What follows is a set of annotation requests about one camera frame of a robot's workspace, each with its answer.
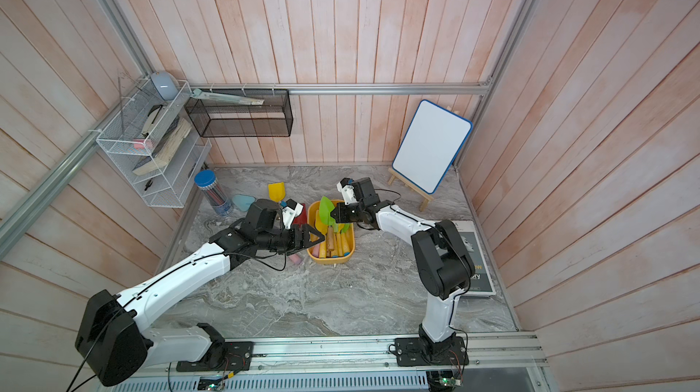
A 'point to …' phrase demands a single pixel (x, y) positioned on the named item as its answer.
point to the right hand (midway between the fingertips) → (331, 212)
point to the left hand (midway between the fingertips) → (317, 245)
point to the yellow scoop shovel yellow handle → (340, 244)
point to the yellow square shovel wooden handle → (276, 191)
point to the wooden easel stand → (427, 197)
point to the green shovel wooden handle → (325, 210)
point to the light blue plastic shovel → (243, 201)
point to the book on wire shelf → (164, 150)
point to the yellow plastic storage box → (347, 228)
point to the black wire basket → (216, 118)
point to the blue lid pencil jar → (205, 180)
